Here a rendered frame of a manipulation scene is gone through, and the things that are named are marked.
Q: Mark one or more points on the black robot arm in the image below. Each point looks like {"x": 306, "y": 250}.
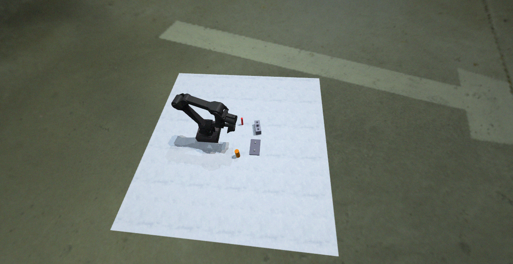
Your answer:
{"x": 182, "y": 101}

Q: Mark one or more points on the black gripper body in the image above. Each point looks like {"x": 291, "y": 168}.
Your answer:
{"x": 209, "y": 125}

